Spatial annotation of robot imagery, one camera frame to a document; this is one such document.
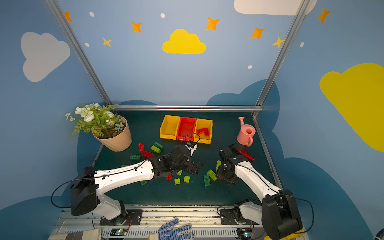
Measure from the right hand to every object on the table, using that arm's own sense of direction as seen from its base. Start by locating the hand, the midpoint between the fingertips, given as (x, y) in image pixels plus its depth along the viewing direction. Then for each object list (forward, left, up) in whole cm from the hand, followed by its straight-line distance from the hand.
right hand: (223, 176), depth 84 cm
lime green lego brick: (+17, +44, -2) cm, 47 cm away
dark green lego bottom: (-2, +9, -3) cm, 10 cm away
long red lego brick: (+20, +56, -6) cm, 59 cm away
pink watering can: (+25, -15, +5) cm, 30 cm away
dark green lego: (+10, +56, -2) cm, 57 cm away
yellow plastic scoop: (-29, -7, +28) cm, 41 cm away
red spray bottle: (+17, -13, -1) cm, 21 cm away
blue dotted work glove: (-28, +29, -3) cm, 40 cm away
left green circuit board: (-29, +52, -3) cm, 60 cm away
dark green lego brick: (+19, +42, -1) cm, 46 cm away
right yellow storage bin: (+38, +14, +2) cm, 40 cm away
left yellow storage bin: (+35, +37, -1) cm, 51 cm away
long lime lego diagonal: (+1, +6, -3) cm, 7 cm away
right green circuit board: (-26, -10, -5) cm, 28 cm away
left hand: (+2, +15, +12) cm, 20 cm away
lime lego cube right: (-2, +21, -3) cm, 22 cm away
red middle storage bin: (+37, +25, -4) cm, 44 cm away
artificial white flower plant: (+18, +71, +25) cm, 78 cm away
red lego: (+12, +48, -2) cm, 50 cm away
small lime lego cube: (-4, +26, -2) cm, 27 cm away
